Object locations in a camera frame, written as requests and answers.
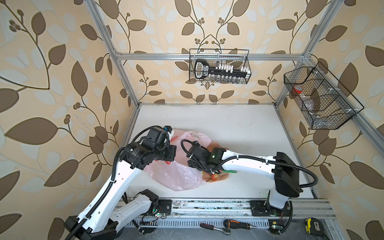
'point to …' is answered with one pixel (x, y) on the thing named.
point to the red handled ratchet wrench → (225, 230)
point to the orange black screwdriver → (232, 224)
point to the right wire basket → (325, 104)
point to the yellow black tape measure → (314, 226)
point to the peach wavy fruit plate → (208, 177)
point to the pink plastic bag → (179, 175)
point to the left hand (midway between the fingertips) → (176, 151)
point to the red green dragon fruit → (225, 171)
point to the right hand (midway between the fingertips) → (195, 166)
